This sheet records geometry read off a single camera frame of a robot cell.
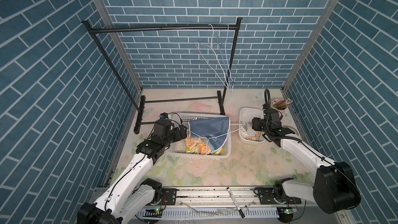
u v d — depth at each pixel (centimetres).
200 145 81
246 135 94
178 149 89
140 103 110
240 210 70
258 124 80
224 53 98
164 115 71
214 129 89
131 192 46
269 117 66
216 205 72
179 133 70
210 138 83
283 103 93
